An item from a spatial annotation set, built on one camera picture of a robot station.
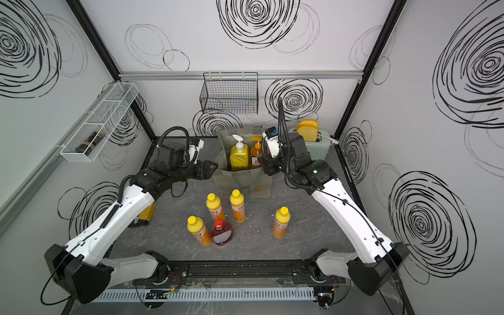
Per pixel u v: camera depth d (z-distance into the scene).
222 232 0.70
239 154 0.87
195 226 0.66
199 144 0.67
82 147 0.67
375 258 0.38
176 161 0.56
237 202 0.73
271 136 0.58
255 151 0.91
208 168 0.66
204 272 0.75
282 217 0.68
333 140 0.97
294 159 0.49
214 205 0.72
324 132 1.02
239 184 0.83
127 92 0.98
